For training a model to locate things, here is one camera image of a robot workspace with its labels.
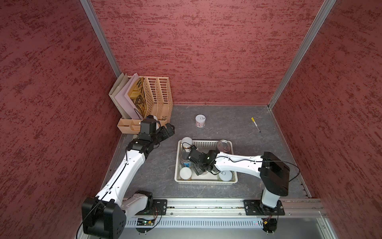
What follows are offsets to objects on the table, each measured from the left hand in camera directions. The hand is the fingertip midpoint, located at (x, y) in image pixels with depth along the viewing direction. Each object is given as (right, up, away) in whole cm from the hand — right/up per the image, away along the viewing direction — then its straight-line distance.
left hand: (168, 133), depth 81 cm
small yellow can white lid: (+10, -21, -3) cm, 24 cm away
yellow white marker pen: (+60, +5, +29) cm, 67 cm away
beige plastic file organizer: (-14, +21, +32) cm, 40 cm away
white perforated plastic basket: (+22, -27, +4) cm, 35 cm away
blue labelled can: (+9, -15, -1) cm, 18 cm away
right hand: (+19, -20, +4) cm, 28 cm away
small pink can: (+18, +7, +26) cm, 32 cm away
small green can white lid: (+32, -24, -1) cm, 40 cm away
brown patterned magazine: (-24, +23, +17) cm, 38 cm away
